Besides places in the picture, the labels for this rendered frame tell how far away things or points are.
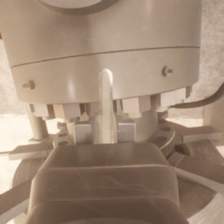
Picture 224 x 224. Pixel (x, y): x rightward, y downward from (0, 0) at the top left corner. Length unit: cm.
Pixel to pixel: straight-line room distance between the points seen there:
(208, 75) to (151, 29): 105
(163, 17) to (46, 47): 22
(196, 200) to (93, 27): 41
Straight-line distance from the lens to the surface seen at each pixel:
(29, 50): 36
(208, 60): 132
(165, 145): 49
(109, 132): 17
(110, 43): 29
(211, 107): 138
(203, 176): 47
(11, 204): 48
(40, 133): 87
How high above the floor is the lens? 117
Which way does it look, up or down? 74 degrees down
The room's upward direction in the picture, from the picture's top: 169 degrees counter-clockwise
